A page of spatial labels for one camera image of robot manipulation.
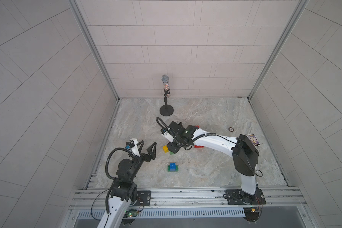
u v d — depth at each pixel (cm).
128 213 65
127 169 57
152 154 69
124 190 57
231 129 99
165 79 86
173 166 77
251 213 68
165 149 84
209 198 72
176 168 81
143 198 71
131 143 63
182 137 62
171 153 74
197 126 99
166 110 108
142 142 77
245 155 48
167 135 67
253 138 92
